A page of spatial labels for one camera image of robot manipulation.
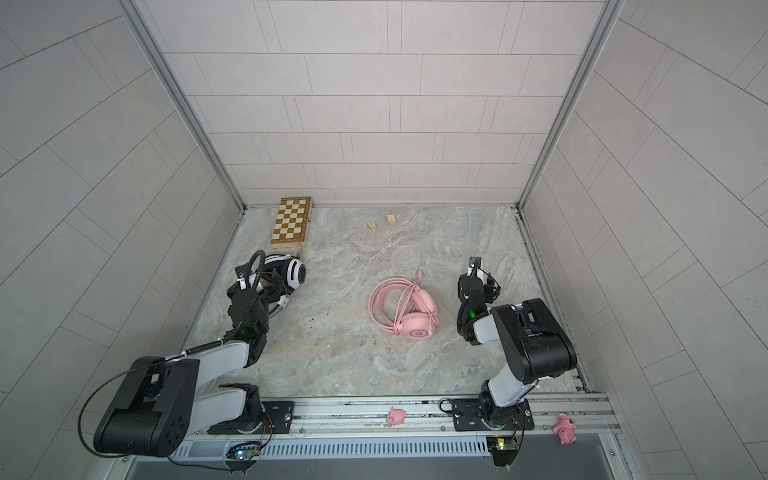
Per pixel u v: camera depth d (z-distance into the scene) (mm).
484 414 643
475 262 743
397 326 805
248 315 653
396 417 699
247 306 677
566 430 678
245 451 642
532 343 456
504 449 680
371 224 1114
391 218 1119
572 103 866
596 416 724
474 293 694
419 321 801
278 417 705
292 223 1082
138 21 722
